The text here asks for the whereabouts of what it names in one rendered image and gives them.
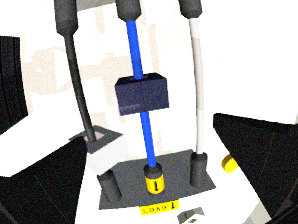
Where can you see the yellow short cylinder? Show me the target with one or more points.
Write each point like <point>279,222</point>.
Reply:
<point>228,164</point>

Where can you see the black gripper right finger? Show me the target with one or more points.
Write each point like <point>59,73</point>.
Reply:
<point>267,154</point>

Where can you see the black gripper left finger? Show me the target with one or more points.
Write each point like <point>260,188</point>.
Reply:
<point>46,192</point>

